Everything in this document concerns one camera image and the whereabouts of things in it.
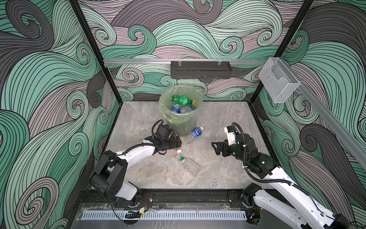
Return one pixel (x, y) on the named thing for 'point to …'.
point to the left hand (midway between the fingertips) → (177, 142)
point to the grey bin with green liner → (179, 106)
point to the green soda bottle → (182, 100)
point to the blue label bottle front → (176, 108)
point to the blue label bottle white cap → (185, 109)
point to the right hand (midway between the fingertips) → (218, 142)
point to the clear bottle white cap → (191, 167)
